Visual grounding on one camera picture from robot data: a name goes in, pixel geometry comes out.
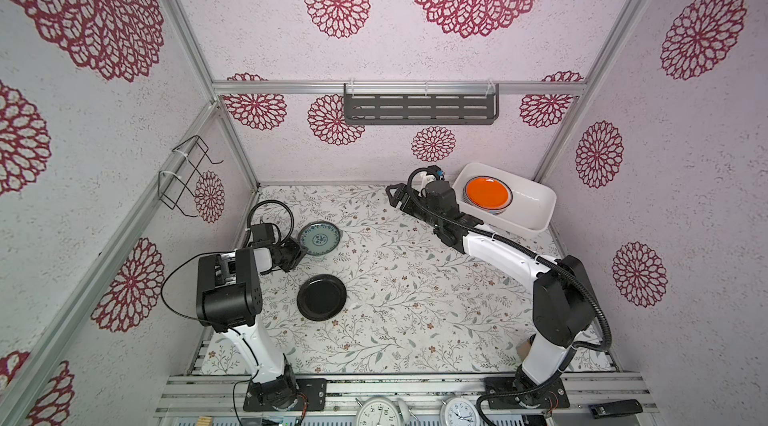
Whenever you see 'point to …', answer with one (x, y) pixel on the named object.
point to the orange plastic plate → (487, 194)
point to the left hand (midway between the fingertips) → (308, 252)
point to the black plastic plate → (321, 297)
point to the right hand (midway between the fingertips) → (396, 187)
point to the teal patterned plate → (319, 237)
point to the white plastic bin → (531, 206)
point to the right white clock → (459, 411)
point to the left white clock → (382, 411)
